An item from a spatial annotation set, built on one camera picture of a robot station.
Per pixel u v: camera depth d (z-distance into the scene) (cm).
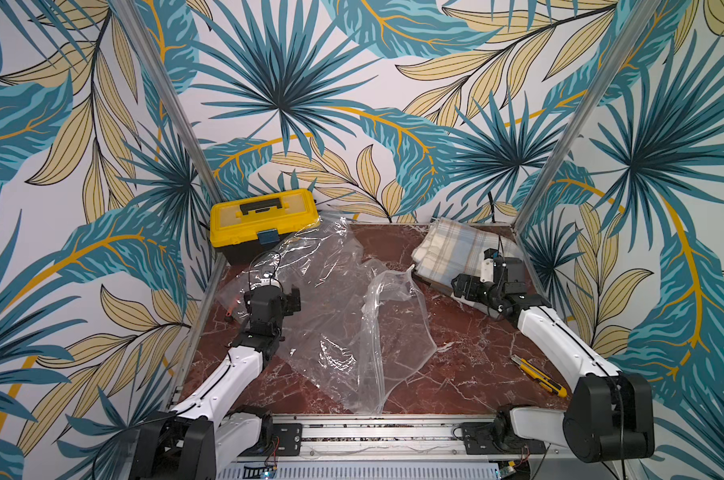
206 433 41
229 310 92
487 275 77
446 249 102
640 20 69
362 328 75
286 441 74
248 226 98
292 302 79
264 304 62
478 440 73
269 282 72
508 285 65
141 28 70
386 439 75
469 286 78
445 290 99
